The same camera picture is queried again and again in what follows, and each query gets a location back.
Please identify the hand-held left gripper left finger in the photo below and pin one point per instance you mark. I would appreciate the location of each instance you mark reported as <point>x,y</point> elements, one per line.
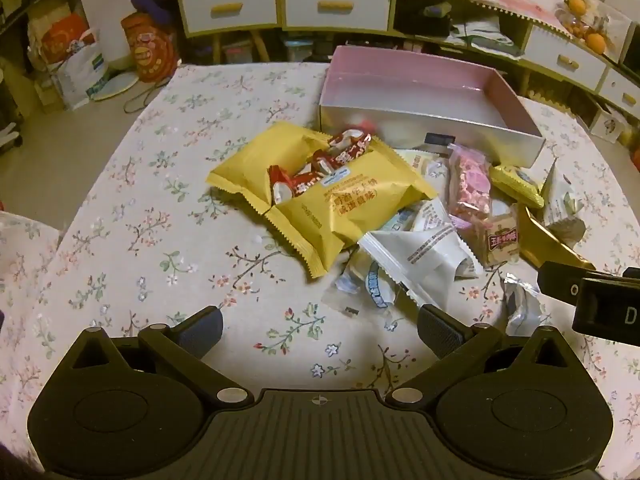
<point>200,332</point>

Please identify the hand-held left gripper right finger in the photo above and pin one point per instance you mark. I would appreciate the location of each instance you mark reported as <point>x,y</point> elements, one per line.
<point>440,332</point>

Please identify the white snack packet grey text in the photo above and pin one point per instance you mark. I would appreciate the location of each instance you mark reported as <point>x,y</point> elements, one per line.
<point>425,255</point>

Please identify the silver foil packet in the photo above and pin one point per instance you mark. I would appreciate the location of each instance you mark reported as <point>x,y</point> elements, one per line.
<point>522,305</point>

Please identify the clear packet blue print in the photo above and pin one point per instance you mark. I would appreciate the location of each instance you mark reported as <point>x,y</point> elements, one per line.
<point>370,285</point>

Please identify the gold foil packet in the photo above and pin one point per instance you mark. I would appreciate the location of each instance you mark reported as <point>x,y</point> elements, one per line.
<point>540,240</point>

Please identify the small brown snack packet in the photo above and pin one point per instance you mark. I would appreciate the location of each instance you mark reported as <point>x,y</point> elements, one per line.
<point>500,240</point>

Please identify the white packet plant print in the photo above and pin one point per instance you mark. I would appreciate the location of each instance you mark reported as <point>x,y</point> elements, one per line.
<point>562,200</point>

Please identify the white packet blue print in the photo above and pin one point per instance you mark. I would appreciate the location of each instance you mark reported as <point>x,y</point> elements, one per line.
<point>422,215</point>

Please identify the large yellow snack packet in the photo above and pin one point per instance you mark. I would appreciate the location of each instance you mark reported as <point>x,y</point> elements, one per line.
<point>250,170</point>
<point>350,220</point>

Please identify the pink candy bag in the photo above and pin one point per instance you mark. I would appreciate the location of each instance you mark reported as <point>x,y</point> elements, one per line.
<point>467,185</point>

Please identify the small bright yellow packet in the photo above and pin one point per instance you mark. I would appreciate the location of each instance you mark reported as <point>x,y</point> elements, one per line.
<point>515,185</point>

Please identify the cream snack packet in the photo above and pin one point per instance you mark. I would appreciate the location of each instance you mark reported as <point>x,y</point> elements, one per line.
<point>425,167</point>

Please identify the pink cardboard box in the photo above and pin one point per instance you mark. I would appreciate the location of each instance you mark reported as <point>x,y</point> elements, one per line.
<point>400,95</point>

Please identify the small decorated box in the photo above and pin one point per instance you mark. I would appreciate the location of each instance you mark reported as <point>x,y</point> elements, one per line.
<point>610,125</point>

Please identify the round white plate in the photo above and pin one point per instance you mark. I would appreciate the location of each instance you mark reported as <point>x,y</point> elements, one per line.
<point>117,85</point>

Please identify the orange fruit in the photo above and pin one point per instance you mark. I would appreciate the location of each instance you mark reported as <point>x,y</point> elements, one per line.
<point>596,44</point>
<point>576,5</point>

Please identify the low wooden cabinet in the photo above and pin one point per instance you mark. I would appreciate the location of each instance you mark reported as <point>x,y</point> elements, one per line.
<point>524,35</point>

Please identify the red printed bag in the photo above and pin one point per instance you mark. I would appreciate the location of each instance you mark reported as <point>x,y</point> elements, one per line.
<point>150,50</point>

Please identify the white printed sack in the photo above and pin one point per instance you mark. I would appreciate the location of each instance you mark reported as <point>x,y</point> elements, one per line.
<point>80,70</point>

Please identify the stack of papers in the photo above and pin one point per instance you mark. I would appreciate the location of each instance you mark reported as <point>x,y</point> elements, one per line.
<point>480,35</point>

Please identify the storage container blue lid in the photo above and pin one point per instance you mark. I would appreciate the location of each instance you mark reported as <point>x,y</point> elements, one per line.
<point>305,50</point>

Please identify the black bag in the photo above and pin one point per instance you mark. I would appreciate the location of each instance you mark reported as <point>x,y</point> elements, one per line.
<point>415,25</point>

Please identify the wooden shelf cabinet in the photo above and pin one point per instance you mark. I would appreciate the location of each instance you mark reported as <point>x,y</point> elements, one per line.
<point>279,10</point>

